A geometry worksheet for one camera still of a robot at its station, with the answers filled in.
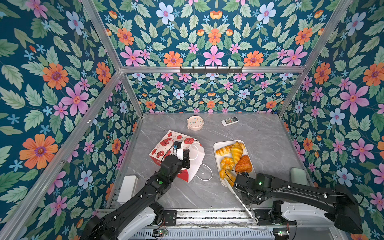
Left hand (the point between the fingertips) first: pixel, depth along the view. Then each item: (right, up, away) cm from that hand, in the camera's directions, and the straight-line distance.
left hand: (191, 147), depth 77 cm
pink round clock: (0, +14, +34) cm, 37 cm away
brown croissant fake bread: (+31, -12, +11) cm, 35 cm away
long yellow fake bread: (+20, -4, +19) cm, 28 cm away
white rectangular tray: (+18, -1, +24) cm, 30 cm away
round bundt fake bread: (+21, -12, +14) cm, 28 cm away
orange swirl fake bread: (+21, -16, +7) cm, 27 cm away
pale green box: (+62, -17, +8) cm, 65 cm away
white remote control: (+28, +16, +37) cm, 49 cm away
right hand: (+28, -27, -2) cm, 39 cm away
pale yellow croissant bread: (+27, -3, +14) cm, 31 cm away
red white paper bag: (-16, 0, +9) cm, 19 cm away
